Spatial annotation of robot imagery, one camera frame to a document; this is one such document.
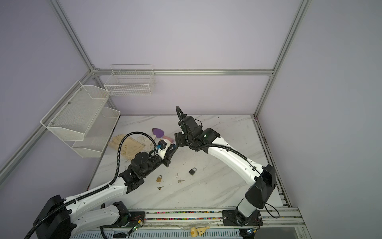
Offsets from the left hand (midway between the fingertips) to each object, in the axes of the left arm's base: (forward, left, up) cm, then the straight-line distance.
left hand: (174, 146), depth 75 cm
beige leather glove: (+16, +35, -23) cm, 45 cm away
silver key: (-9, -2, -23) cm, 25 cm away
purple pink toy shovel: (+28, +17, -24) cm, 40 cm away
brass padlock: (-9, +11, -23) cm, 27 cm away
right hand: (+4, -2, +3) cm, 5 cm away
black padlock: (-4, -9, -23) cm, 25 cm away
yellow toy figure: (-34, -11, -20) cm, 41 cm away
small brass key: (-13, +9, -23) cm, 28 cm away
